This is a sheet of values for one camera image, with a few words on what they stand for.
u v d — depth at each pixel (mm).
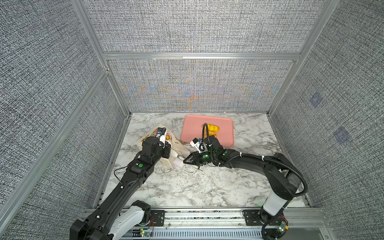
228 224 732
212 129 1060
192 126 1130
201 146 779
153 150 567
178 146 930
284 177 473
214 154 674
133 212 591
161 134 650
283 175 480
